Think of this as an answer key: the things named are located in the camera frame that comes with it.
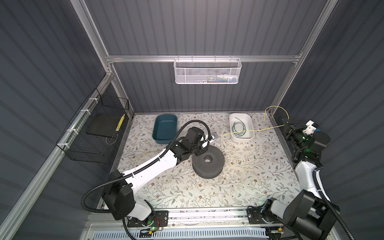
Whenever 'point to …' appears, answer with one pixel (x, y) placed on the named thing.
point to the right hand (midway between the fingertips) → (286, 119)
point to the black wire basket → (91, 136)
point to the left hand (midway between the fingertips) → (202, 138)
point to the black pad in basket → (104, 125)
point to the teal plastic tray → (165, 129)
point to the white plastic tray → (247, 119)
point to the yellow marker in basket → (120, 122)
